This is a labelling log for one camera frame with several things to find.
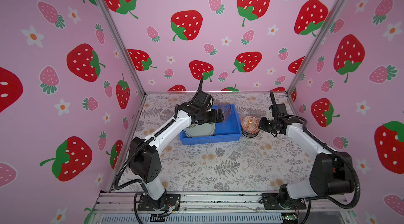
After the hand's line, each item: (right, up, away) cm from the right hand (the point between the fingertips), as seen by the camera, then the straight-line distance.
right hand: (258, 124), depth 89 cm
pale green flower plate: (-34, -4, +5) cm, 34 cm away
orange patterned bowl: (-4, -2, +4) cm, 6 cm away
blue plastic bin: (-15, -6, +11) cm, 20 cm away
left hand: (-24, +4, -7) cm, 25 cm away
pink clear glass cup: (-18, +10, +12) cm, 24 cm away
